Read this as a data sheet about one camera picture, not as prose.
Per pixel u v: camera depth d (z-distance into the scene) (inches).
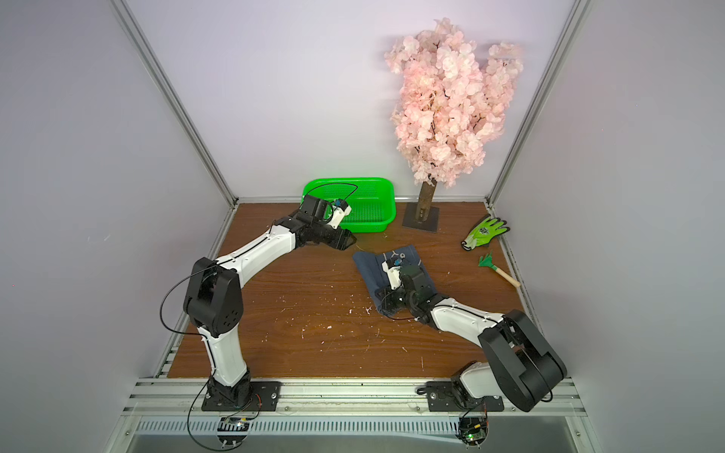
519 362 16.6
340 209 32.4
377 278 35.7
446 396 28.6
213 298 19.4
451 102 25.9
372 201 47.8
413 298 26.7
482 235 42.2
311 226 28.0
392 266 31.2
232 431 28.3
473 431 27.4
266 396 28.7
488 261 39.6
